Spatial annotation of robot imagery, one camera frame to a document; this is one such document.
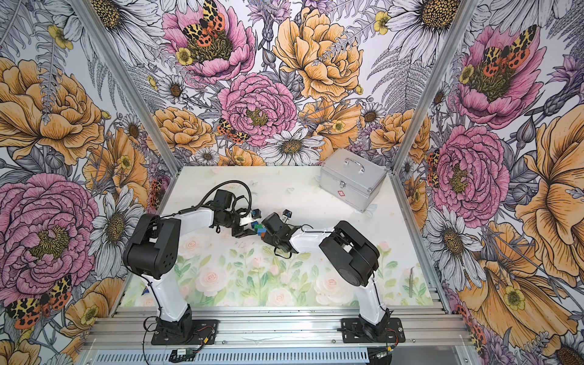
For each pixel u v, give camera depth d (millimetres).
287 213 897
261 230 965
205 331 739
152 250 515
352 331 736
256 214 852
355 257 511
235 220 854
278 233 748
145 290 810
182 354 728
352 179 975
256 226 967
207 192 795
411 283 850
